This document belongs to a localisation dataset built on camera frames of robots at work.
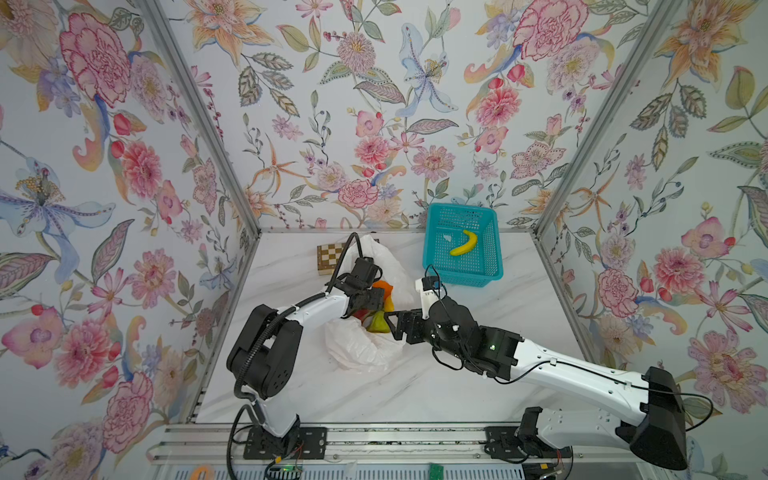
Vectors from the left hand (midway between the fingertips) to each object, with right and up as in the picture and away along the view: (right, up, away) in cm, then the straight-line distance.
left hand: (375, 296), depth 94 cm
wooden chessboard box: (-18, +12, +15) cm, 26 cm away
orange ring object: (-41, -39, -24) cm, 62 cm away
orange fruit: (+4, -1, -8) cm, 9 cm away
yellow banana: (+35, +16, +20) cm, 43 cm away
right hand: (+5, -2, -22) cm, 23 cm away
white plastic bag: (-6, -9, -18) cm, 21 cm away
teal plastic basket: (+33, +17, +22) cm, 44 cm away
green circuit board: (+15, -39, -24) cm, 48 cm away
